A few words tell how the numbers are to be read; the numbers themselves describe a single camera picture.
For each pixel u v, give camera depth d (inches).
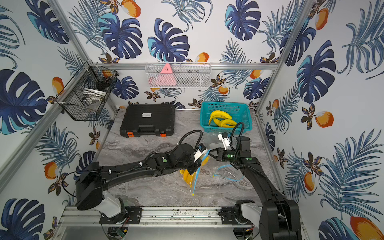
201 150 26.1
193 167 26.8
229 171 33.9
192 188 30.7
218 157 29.0
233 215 28.9
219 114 42.8
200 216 30.0
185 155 23.0
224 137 29.3
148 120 42.6
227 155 27.7
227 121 40.7
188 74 36.4
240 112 45.6
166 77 35.5
